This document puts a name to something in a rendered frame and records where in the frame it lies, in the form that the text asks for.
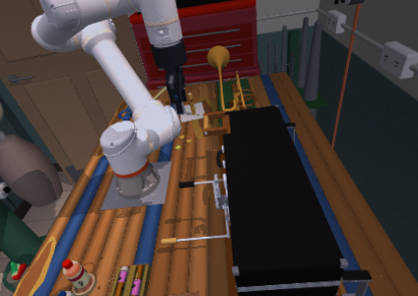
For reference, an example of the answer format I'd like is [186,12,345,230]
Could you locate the pink labelled tube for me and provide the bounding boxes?
[116,265,130,289]
[132,264,146,296]

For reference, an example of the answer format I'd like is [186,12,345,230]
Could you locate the green rounded shape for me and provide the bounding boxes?
[0,208,47,263]

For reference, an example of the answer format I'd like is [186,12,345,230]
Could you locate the white wall socket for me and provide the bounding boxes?
[326,9,348,35]
[379,40,418,80]

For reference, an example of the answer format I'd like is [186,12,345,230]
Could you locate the silver rod tan grip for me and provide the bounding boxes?
[160,207,232,246]

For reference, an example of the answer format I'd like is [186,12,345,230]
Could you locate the grey flat base sheet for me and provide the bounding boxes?
[100,161,173,211]

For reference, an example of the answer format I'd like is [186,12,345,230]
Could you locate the brass curved tube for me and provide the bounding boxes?
[191,119,205,140]

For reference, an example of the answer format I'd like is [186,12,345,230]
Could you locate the silver latch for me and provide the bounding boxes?
[212,174,231,211]

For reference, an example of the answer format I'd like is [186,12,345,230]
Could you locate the brass piston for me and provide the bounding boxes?
[186,92,197,116]

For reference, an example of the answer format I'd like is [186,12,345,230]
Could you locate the black case handle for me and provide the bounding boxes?
[215,144,227,170]

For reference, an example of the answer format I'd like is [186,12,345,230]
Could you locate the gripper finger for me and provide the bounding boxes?
[176,65,186,115]
[165,71,180,113]

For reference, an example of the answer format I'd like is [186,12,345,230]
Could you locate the orange thin pole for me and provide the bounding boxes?
[330,3,363,150]

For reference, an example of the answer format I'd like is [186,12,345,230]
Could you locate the red capped bottle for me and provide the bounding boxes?
[61,259,93,294]

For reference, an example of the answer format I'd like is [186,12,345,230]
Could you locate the silver lever black grip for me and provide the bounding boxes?
[178,179,220,189]

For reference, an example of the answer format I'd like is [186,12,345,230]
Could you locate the wooden stand green top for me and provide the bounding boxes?
[202,76,264,137]

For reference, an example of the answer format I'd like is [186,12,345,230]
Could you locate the grey brown rounded shape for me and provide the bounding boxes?
[0,133,64,207]

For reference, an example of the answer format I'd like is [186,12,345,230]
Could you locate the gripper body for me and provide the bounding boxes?
[150,40,188,74]

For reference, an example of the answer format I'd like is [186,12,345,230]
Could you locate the small white sheet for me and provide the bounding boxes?
[178,102,207,123]

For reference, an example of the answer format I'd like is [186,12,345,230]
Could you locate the brown round coaster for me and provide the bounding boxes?
[69,270,98,296]

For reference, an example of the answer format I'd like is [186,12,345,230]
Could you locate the wooden tray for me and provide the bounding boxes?
[109,263,151,296]

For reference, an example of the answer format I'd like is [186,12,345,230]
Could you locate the black trumpet case lid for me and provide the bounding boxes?
[221,105,345,287]

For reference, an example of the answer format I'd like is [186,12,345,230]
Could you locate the red tool chest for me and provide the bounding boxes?
[128,0,260,91]

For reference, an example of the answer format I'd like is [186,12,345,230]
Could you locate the brown door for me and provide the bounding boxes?
[0,0,152,181]

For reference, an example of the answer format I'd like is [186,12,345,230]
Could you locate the black lid stop bracket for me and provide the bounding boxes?
[285,122,298,145]

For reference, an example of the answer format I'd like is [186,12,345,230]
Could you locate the grey wall conduit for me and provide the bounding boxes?
[317,7,418,73]

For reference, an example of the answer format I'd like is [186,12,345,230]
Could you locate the red green small object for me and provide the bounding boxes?
[3,260,29,288]

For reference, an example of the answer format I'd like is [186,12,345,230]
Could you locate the thin grey rod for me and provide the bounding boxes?
[280,25,289,75]

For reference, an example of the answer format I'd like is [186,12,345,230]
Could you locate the grey tapered mandrel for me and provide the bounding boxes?
[304,20,325,102]
[297,16,311,89]

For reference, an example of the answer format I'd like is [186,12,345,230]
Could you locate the brass trumpet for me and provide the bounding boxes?
[206,44,261,113]

